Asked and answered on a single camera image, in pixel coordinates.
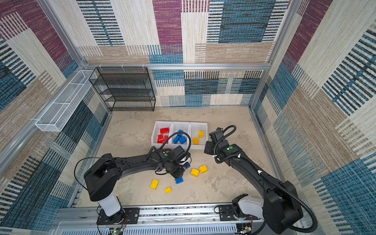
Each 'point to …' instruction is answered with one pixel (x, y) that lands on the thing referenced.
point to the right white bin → (194, 128)
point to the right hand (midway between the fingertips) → (211, 149)
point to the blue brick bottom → (179, 180)
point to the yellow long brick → (154, 183)
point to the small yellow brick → (168, 190)
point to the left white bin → (156, 131)
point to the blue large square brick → (182, 139)
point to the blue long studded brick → (176, 139)
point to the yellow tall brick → (200, 134)
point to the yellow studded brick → (194, 172)
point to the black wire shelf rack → (125, 88)
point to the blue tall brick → (180, 134)
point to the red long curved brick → (165, 138)
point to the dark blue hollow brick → (187, 165)
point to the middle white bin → (175, 127)
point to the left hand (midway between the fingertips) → (181, 171)
